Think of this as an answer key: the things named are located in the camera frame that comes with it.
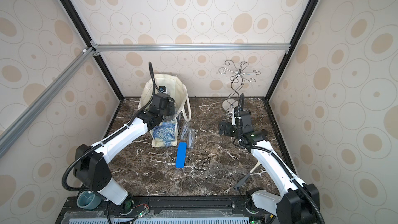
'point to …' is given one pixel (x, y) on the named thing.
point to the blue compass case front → (181, 155)
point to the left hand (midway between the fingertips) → (174, 101)
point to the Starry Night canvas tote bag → (166, 134)
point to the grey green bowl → (88, 201)
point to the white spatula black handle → (257, 164)
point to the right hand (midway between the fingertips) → (233, 125)
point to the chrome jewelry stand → (238, 75)
